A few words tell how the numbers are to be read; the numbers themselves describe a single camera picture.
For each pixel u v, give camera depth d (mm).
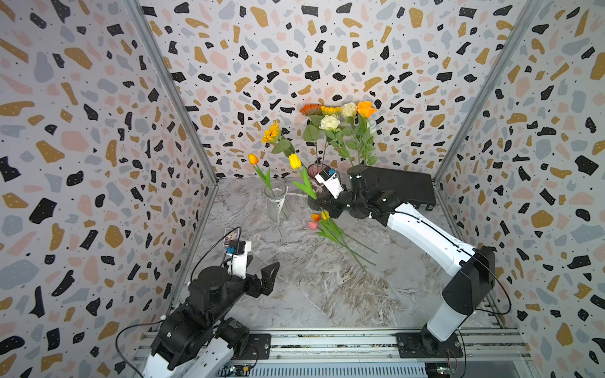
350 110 877
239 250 540
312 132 920
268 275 575
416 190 1223
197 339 433
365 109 852
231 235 976
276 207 971
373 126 898
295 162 702
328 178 659
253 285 561
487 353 736
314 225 1013
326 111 870
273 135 796
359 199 603
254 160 881
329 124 835
